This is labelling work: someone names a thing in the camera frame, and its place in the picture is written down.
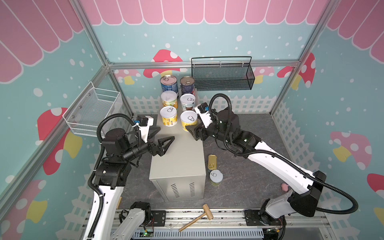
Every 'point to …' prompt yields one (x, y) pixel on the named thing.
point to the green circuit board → (146, 233)
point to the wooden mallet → (208, 212)
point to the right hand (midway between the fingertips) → (192, 121)
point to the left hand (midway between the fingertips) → (166, 136)
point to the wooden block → (118, 206)
